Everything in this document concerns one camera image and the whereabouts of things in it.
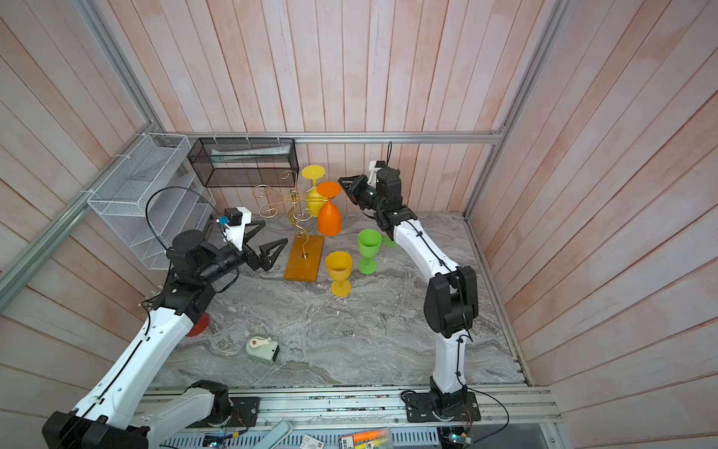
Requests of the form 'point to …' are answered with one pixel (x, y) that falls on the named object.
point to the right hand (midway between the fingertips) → (335, 180)
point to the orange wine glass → (330, 219)
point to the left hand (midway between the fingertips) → (276, 235)
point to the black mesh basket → (245, 162)
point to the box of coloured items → (378, 439)
